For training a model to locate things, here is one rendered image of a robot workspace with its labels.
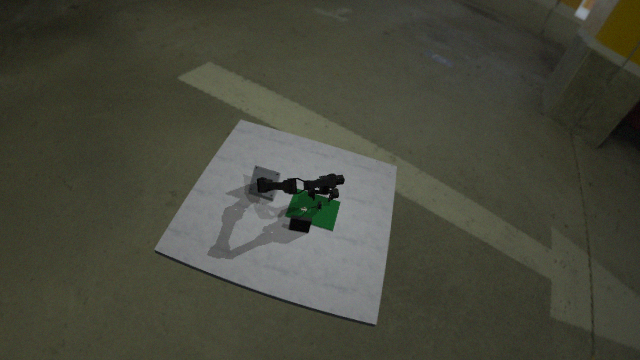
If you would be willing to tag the green circuit board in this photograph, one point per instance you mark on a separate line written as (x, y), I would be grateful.
(325, 218)

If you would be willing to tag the black cooling fan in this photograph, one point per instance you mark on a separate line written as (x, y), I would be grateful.
(301, 224)

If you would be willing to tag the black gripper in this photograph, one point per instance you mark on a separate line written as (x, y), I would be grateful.
(334, 193)

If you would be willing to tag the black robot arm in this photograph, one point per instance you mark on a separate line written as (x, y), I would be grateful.
(289, 186)

